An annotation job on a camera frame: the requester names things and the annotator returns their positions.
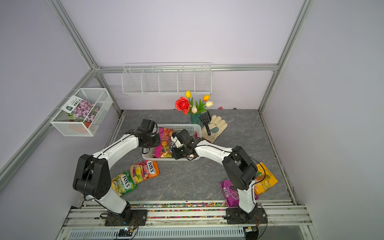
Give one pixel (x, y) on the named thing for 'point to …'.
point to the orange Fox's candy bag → (144, 170)
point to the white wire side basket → (69, 125)
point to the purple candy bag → (231, 193)
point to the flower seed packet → (83, 110)
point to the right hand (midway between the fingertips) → (173, 153)
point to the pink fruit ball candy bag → (164, 150)
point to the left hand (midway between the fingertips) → (158, 142)
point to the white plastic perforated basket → (148, 153)
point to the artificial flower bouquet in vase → (186, 106)
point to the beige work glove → (217, 126)
